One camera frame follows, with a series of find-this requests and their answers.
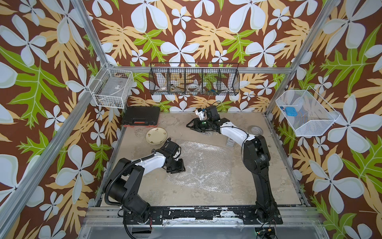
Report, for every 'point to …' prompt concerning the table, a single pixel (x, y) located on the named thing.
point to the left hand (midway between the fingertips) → (184, 168)
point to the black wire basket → (191, 78)
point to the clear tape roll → (255, 130)
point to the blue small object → (291, 111)
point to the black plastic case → (139, 116)
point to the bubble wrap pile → (208, 166)
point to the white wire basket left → (111, 86)
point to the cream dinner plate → (156, 135)
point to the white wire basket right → (315, 115)
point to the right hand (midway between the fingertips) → (188, 125)
